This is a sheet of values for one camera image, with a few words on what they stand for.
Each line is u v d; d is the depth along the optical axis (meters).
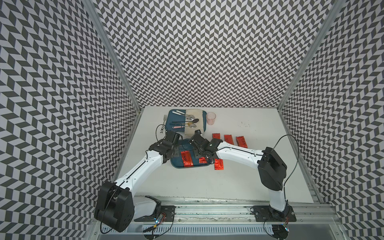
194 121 1.08
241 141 0.99
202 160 0.86
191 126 1.08
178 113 1.20
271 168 0.48
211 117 1.07
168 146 0.66
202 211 0.75
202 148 0.66
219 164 0.89
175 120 1.12
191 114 1.16
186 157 0.86
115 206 0.39
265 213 0.74
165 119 1.12
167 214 0.72
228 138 1.02
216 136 1.02
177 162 0.80
